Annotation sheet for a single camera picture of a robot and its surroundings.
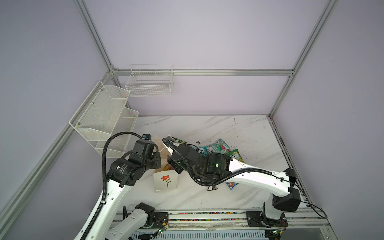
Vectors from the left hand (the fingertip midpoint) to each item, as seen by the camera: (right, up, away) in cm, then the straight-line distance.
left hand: (154, 159), depth 69 cm
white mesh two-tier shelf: (-34, +24, +18) cm, 45 cm away
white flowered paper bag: (+5, -9, 0) cm, 11 cm away
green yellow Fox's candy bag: (+45, -3, +27) cm, 53 cm away
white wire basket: (-12, +46, +27) cm, 55 cm away
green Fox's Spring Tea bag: (+6, +6, +36) cm, 37 cm away
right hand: (+9, +4, -6) cm, 12 cm away
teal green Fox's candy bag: (+36, +2, +29) cm, 46 cm away
